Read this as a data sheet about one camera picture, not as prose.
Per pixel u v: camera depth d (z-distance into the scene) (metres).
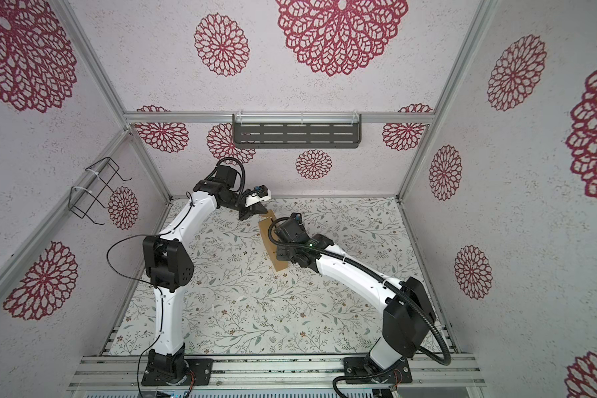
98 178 0.78
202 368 0.75
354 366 0.74
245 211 0.82
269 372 0.75
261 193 0.78
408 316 0.42
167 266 0.57
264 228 0.88
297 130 0.93
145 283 0.57
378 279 0.46
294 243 0.60
